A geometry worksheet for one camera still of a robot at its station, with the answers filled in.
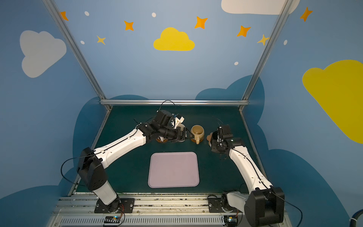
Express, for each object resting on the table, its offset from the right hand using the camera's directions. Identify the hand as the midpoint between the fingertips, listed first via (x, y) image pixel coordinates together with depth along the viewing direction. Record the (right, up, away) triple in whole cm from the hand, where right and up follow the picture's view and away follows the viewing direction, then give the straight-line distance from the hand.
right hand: (217, 145), depth 84 cm
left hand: (-18, +7, -8) cm, 21 cm away
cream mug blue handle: (-22, +11, +14) cm, 28 cm away
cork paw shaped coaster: (-2, +2, +18) cm, 19 cm away
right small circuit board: (+5, -37, -10) cm, 39 cm away
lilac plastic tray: (-27, -16, +4) cm, 32 cm away
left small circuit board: (-59, -38, -10) cm, 71 cm away
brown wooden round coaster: (-9, +1, +10) cm, 13 cm away
